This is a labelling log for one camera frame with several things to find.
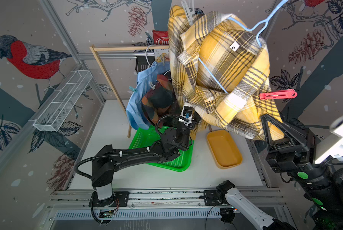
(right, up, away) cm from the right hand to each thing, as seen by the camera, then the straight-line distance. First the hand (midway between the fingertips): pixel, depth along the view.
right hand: (263, 113), depth 29 cm
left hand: (-13, +5, +34) cm, 37 cm away
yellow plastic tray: (+14, -26, +61) cm, 68 cm away
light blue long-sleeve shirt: (-38, +1, +39) cm, 55 cm away
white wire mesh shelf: (-83, -1, +45) cm, 94 cm away
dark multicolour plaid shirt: (-27, +6, +44) cm, 52 cm away
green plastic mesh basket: (-40, -18, +68) cm, 81 cm away
